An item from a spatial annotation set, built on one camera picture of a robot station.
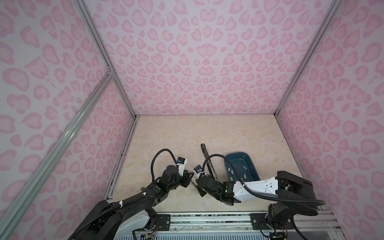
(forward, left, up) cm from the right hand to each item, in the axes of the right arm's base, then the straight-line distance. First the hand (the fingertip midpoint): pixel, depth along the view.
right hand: (196, 180), depth 81 cm
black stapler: (+12, -7, -4) cm, 15 cm away
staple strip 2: (+7, -21, -6) cm, 23 cm away
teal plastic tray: (+12, -29, -6) cm, 32 cm away
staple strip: (+10, -29, -6) cm, 31 cm away
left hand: (+5, +3, +1) cm, 5 cm away
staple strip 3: (+3, -20, -7) cm, 22 cm away
